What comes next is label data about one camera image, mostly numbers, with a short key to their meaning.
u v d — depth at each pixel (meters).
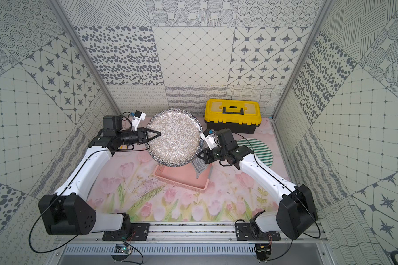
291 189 0.43
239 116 0.99
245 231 0.74
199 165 0.77
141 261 0.65
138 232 0.74
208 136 0.71
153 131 0.73
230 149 0.61
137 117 0.70
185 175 0.91
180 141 0.76
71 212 0.40
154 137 0.72
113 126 0.61
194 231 0.76
